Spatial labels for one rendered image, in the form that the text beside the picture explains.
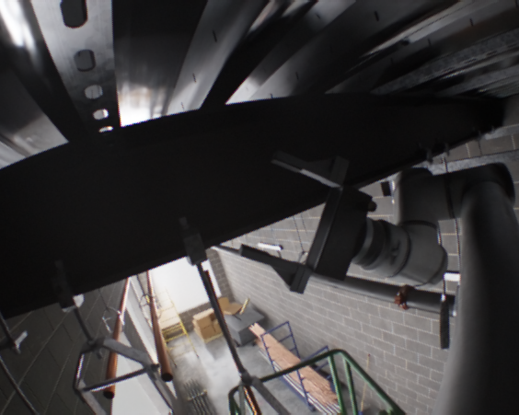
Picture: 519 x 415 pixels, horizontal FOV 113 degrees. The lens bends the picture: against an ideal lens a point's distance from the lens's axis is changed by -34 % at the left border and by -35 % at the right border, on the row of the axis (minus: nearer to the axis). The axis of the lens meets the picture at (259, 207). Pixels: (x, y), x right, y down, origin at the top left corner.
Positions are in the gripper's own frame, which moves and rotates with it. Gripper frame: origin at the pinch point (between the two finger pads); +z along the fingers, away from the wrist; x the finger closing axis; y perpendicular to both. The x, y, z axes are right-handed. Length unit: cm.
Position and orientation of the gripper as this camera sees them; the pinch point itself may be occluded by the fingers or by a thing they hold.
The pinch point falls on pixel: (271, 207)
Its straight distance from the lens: 35.5
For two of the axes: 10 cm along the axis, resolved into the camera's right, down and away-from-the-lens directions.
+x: -3.4, 9.4, -0.2
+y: 1.7, 0.4, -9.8
